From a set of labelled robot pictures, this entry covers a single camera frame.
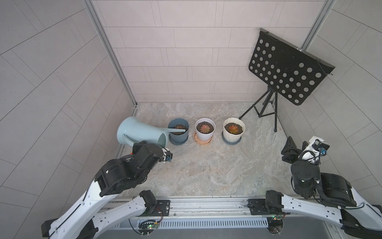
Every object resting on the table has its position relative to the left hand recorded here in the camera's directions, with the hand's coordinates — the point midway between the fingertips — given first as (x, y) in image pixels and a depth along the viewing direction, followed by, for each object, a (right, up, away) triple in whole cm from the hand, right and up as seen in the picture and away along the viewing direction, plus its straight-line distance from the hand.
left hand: (146, 140), depth 63 cm
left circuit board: (0, -40, +3) cm, 40 cm away
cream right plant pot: (+44, +2, +28) cm, 52 cm away
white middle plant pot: (+27, +3, +28) cm, 39 cm away
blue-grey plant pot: (+10, -4, +26) cm, 28 cm away
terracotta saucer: (+24, -7, +31) cm, 40 cm away
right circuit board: (+59, -41, +6) cm, 72 cm away
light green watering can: (-8, +4, +2) cm, 9 cm away
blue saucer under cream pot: (+43, -7, +30) cm, 53 cm away
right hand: (+60, +1, -2) cm, 60 cm away
